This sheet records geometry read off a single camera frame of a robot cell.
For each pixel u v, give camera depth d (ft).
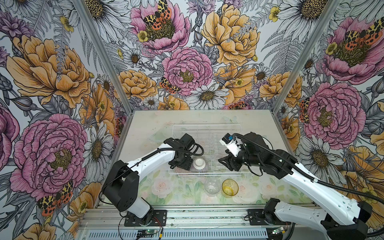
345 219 1.26
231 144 1.93
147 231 2.34
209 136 3.48
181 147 2.05
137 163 1.55
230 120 3.86
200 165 2.79
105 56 2.93
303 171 1.41
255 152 1.72
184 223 2.41
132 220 2.41
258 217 2.43
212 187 2.76
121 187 1.41
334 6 2.34
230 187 2.73
